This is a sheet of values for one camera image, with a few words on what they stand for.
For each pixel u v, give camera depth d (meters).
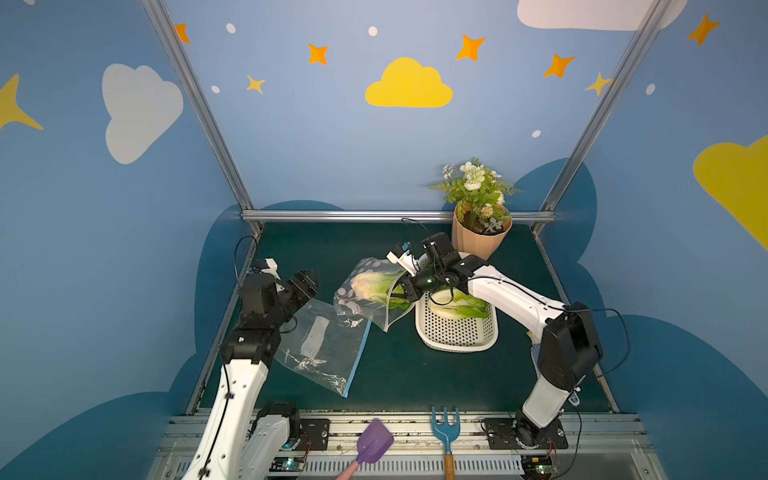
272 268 0.67
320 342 0.91
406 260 0.75
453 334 0.93
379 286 0.82
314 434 0.75
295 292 0.65
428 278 0.72
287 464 0.71
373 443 0.73
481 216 1.02
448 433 0.74
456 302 0.90
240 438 0.43
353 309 0.85
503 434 0.74
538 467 0.71
